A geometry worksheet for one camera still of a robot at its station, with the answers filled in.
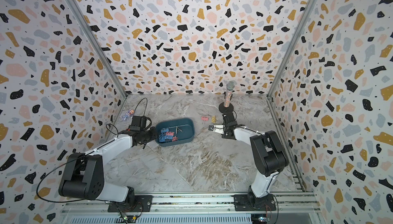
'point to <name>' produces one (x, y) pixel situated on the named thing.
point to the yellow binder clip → (214, 119)
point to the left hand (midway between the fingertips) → (159, 132)
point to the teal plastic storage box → (175, 131)
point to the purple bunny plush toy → (129, 114)
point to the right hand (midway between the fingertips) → (227, 125)
